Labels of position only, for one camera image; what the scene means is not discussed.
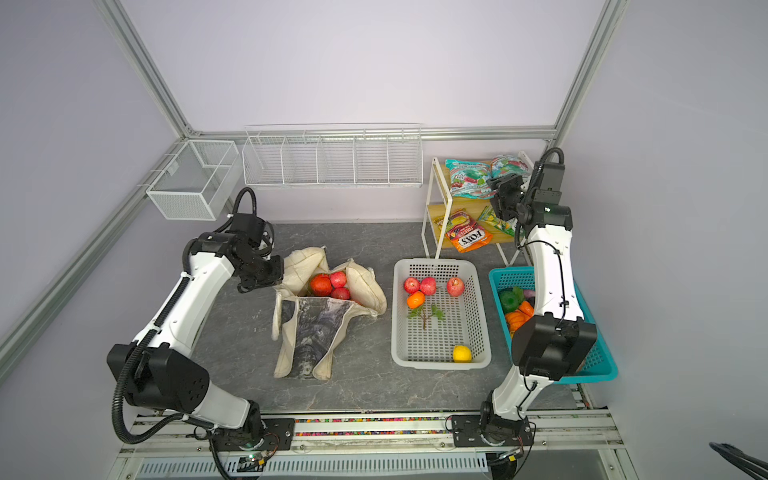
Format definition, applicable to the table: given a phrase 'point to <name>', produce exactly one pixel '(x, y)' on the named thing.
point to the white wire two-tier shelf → (434, 238)
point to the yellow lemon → (461, 354)
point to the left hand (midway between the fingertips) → (281, 282)
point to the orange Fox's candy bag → (462, 232)
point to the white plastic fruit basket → (432, 348)
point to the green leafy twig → (421, 312)
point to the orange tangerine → (415, 300)
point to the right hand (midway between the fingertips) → (488, 185)
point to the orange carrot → (526, 308)
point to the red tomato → (321, 285)
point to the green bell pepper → (511, 298)
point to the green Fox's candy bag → (488, 215)
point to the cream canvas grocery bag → (307, 324)
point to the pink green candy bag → (470, 179)
